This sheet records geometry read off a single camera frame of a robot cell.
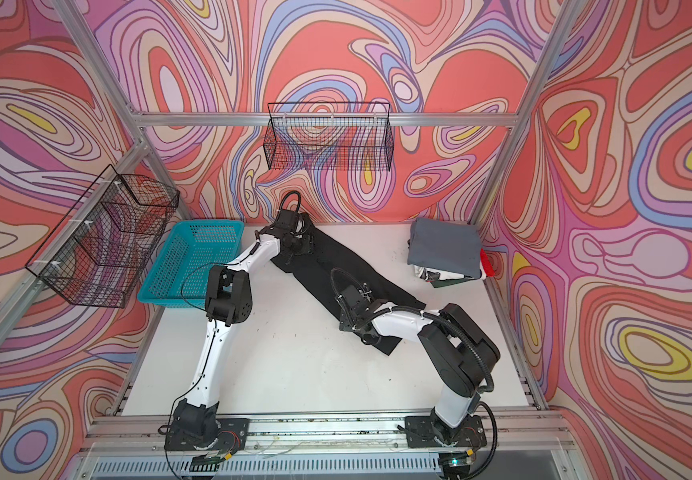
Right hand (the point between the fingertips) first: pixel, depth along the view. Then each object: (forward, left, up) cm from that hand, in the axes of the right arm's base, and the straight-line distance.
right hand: (358, 328), depth 93 cm
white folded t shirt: (+16, -26, +6) cm, 31 cm away
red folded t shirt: (+23, -48, +2) cm, 53 cm away
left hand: (+32, +16, +4) cm, 36 cm away
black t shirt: (+22, +15, +2) cm, 26 cm away
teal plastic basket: (+22, +62, +3) cm, 66 cm away
